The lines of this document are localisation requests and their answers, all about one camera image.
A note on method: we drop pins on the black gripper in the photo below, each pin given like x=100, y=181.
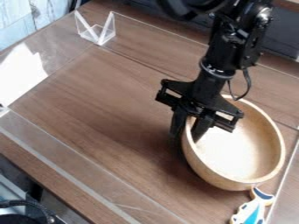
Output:
x=197, y=99

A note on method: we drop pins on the light wooden bowl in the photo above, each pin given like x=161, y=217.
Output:
x=240, y=159

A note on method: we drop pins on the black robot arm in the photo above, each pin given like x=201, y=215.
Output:
x=240, y=22

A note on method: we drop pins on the blue wooden toy fish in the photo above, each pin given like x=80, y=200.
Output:
x=251, y=211

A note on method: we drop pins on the clear acrylic front barrier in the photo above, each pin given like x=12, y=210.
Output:
x=102, y=198

